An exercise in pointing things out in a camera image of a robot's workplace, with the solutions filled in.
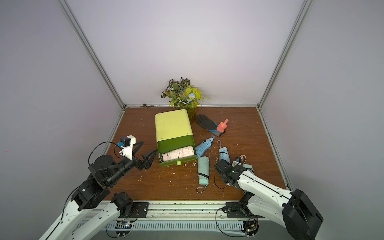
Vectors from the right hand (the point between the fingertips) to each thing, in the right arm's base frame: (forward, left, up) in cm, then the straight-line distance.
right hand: (228, 174), depth 83 cm
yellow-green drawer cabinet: (+14, +30, +21) cm, 40 cm away
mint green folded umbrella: (+2, +14, 0) cm, 14 cm away
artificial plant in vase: (+44, +28, +21) cm, 56 cm away
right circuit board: (-24, -9, -3) cm, 26 cm away
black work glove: (+36, +10, 0) cm, 37 cm away
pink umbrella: (+5, +25, +17) cm, 31 cm away
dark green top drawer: (+10, +32, +15) cm, 37 cm away
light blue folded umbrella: (+17, +13, +4) cm, 22 cm away
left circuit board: (-26, +54, -3) cm, 60 cm away
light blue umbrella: (+12, +2, +2) cm, 12 cm away
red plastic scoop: (+36, +1, -1) cm, 36 cm away
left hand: (+1, +37, +29) cm, 47 cm away
